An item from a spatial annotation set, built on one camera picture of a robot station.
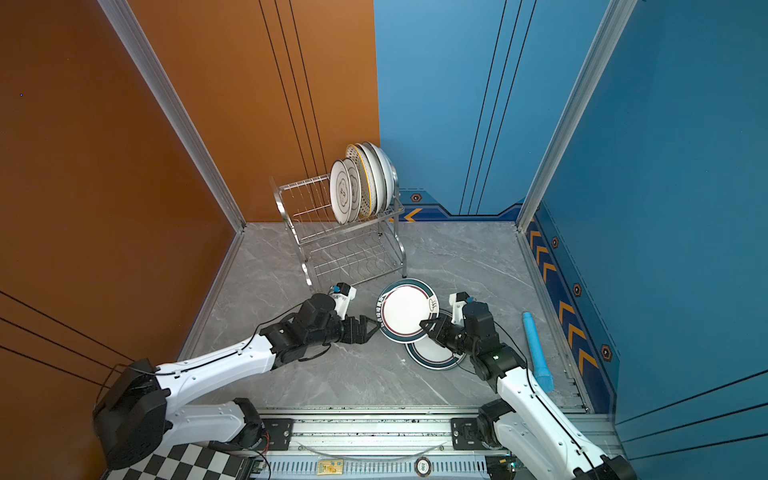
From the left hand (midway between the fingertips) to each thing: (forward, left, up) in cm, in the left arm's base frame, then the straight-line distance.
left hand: (372, 323), depth 79 cm
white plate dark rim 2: (-4, -17, -12) cm, 20 cm away
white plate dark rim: (+5, -8, -1) cm, 9 cm away
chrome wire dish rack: (+33, +16, -11) cm, 38 cm away
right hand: (-1, -12, 0) cm, 12 cm away
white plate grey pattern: (+30, +10, +20) cm, 37 cm away
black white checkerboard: (-30, +41, -10) cm, 52 cm away
